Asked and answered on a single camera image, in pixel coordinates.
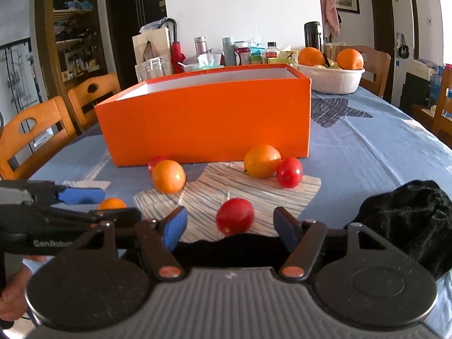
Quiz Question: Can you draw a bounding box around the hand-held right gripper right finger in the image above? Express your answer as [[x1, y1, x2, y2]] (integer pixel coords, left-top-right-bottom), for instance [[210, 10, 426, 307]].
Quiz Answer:
[[273, 207, 382, 279]]

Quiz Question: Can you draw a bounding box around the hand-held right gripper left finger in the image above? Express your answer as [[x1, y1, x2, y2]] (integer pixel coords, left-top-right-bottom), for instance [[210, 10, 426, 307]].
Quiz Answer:
[[72, 207, 188, 282]]

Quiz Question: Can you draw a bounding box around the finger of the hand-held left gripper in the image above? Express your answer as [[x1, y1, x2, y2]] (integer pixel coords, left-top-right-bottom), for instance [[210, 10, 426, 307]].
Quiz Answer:
[[79, 207, 142, 229], [30, 181, 106, 206]]

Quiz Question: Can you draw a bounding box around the small orange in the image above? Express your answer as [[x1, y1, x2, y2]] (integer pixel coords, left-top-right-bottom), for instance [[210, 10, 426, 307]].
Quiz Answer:
[[97, 198, 128, 210]]

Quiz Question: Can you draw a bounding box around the orange cardboard box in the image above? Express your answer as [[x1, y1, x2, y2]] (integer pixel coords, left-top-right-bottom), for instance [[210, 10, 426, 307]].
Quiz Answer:
[[94, 63, 312, 167]]

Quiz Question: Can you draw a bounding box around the person's left hand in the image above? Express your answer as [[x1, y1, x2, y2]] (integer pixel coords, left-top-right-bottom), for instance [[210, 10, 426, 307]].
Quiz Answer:
[[0, 255, 47, 323]]

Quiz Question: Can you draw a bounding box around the large orange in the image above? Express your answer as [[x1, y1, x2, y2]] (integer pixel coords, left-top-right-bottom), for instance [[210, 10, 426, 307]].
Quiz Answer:
[[244, 144, 282, 179]]

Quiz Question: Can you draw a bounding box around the wooden chair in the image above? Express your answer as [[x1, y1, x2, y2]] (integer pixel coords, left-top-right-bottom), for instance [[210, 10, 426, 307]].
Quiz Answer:
[[68, 73, 122, 133], [0, 96, 78, 181], [433, 64, 452, 147], [335, 45, 392, 99]]

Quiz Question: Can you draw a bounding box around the blue star print tablecloth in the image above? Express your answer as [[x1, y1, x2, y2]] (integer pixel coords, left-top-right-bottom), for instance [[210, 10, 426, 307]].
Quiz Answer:
[[23, 86, 452, 333]]

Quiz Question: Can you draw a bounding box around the black cloth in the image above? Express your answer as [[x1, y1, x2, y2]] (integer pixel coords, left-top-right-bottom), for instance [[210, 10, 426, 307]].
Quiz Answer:
[[171, 180, 452, 281]]

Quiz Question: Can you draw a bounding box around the wooden shelf cabinet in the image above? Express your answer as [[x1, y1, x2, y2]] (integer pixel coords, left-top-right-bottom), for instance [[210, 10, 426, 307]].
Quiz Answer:
[[35, 0, 110, 89]]

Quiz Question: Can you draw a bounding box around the white fruit bowl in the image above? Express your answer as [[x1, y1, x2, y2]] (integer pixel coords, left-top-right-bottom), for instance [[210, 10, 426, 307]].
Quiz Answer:
[[296, 63, 366, 95]]

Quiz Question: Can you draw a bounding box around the tissue pack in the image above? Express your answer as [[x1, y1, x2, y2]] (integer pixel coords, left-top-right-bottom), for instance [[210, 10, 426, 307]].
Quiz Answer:
[[184, 53, 225, 69]]

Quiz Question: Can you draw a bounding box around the red umbrella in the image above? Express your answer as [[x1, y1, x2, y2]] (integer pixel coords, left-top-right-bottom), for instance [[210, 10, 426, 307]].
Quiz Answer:
[[169, 18, 186, 75]]

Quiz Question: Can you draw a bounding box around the white tote bag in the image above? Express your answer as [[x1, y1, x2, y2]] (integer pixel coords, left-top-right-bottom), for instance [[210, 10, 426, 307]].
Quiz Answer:
[[132, 26, 173, 75]]

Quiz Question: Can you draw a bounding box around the red label bottle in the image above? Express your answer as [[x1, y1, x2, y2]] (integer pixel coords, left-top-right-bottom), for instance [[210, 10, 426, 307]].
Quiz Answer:
[[265, 42, 279, 64]]

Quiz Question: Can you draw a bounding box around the dark door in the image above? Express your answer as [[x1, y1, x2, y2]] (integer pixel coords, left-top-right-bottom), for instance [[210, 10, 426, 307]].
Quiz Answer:
[[105, 0, 167, 90]]

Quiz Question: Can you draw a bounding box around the red label container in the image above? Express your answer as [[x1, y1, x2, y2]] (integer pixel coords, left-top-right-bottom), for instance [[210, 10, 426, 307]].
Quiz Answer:
[[235, 44, 251, 66]]

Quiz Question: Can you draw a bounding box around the grey thermos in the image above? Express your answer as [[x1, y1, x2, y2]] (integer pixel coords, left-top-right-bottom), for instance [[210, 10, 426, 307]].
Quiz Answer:
[[222, 37, 236, 67]]

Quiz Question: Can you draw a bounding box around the black thermos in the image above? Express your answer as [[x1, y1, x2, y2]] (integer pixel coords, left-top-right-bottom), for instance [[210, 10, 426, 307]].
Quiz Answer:
[[304, 21, 323, 55]]

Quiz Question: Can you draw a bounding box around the small hanging bag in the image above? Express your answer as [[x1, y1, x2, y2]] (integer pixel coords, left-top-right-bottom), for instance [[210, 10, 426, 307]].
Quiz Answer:
[[397, 33, 410, 59]]

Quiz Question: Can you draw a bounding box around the pink hanging garment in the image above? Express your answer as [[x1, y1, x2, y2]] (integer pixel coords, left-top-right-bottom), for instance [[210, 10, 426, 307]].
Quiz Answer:
[[320, 0, 341, 39]]

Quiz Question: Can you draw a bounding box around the clear glass jar with handle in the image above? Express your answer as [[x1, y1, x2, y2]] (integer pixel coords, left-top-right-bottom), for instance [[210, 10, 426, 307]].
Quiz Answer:
[[136, 57, 173, 82]]

